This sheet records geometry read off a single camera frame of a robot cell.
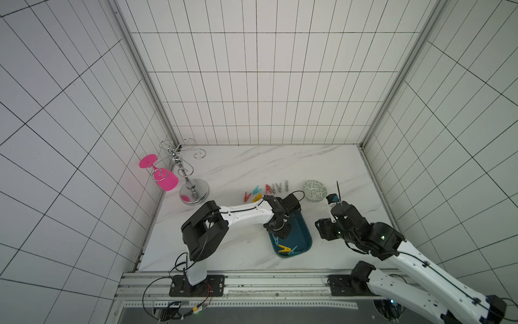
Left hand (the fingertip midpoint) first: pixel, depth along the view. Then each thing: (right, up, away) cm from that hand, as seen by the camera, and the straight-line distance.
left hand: (275, 236), depth 82 cm
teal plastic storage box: (+10, -2, +1) cm, 10 cm away
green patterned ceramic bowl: (+20, +17, +15) cm, 30 cm away
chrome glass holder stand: (-39, +17, +15) cm, 45 cm away
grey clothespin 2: (+3, +17, +18) cm, 25 cm away
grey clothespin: (+7, +19, +18) cm, 27 cm away
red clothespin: (-3, +18, +18) cm, 25 cm away
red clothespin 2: (-14, +14, +15) cm, 24 cm away
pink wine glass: (-50, +23, +7) cm, 55 cm away
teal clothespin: (-8, +17, +18) cm, 26 cm away
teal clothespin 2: (0, -2, +1) cm, 2 cm away
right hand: (+14, +8, -8) cm, 18 cm away
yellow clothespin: (+4, -5, -2) cm, 7 cm away
